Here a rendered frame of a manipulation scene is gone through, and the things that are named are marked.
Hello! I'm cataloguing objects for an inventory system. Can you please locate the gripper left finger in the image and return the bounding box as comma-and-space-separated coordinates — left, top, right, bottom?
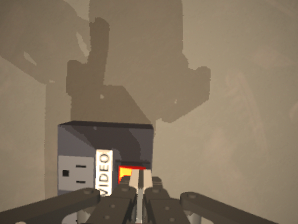
0, 169, 141, 224

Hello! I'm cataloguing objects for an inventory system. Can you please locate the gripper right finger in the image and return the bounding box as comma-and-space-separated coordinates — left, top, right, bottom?
139, 170, 278, 224

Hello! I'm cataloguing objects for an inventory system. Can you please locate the grey power strip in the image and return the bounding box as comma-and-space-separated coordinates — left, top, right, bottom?
57, 121, 154, 196

